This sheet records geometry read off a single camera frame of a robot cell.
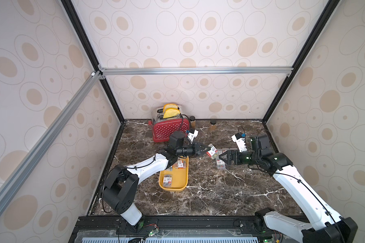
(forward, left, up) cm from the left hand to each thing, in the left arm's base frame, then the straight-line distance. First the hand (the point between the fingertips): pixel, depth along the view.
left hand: (212, 150), depth 74 cm
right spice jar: (+32, -6, -15) cm, 36 cm away
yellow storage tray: (-4, +16, -23) cm, 28 cm away
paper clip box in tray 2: (+3, +16, -21) cm, 26 cm away
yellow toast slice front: (+31, +23, -4) cm, 39 cm away
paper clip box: (+1, -1, -2) cm, 2 cm away
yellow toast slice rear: (+37, +24, -3) cm, 44 cm away
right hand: (-3, -6, -2) cm, 7 cm away
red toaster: (+23, +28, -9) cm, 37 cm away
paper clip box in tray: (-7, +23, -21) cm, 32 cm away
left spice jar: (+35, +8, -18) cm, 40 cm away
